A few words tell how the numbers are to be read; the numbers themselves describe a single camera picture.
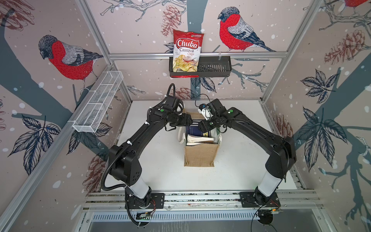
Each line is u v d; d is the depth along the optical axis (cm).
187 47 83
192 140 74
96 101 78
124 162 43
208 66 107
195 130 85
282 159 44
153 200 73
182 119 73
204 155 80
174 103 65
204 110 73
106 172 39
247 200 73
